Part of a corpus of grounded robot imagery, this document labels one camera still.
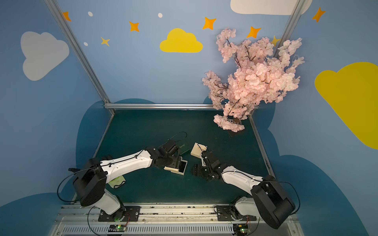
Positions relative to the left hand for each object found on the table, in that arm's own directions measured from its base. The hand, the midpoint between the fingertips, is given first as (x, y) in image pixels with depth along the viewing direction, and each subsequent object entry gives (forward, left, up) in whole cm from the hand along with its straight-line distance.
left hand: (178, 162), depth 85 cm
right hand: (-2, -12, -5) cm, 13 cm away
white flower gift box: (+12, -11, -6) cm, 17 cm away
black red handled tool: (-10, +50, +10) cm, 52 cm away
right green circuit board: (-31, -33, -7) cm, 46 cm away
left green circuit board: (-32, +28, -7) cm, 43 cm away
